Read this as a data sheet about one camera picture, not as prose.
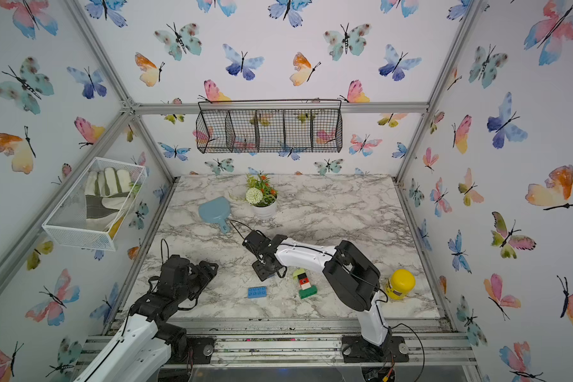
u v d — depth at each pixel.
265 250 0.65
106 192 0.77
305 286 0.85
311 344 0.76
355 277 0.49
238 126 0.98
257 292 0.84
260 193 0.93
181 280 0.64
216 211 1.09
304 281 0.86
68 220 0.62
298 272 0.88
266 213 1.02
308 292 0.84
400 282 0.77
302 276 0.87
